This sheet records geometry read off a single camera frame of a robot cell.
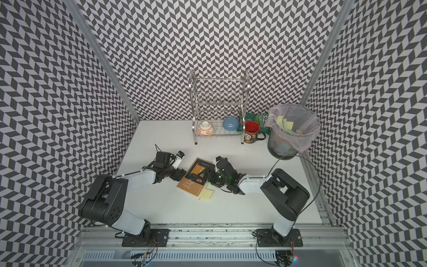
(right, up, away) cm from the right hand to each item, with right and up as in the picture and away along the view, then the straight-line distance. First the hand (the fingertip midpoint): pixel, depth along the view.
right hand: (202, 180), depth 85 cm
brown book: (-4, -1, +5) cm, 7 cm away
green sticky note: (+4, -4, +3) cm, 6 cm away
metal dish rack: (+8, +44, +27) cm, 53 cm away
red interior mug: (+29, +25, +16) cm, 41 cm away
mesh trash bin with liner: (+53, +28, +14) cm, 62 cm away
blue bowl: (+17, +32, +28) cm, 45 cm away
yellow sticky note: (+2, -7, -1) cm, 7 cm away
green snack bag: (+39, +34, +30) cm, 60 cm away
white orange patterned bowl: (0, +28, +17) cm, 32 cm away
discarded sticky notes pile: (+50, +29, +13) cm, 59 cm away
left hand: (-15, +3, +10) cm, 18 cm away
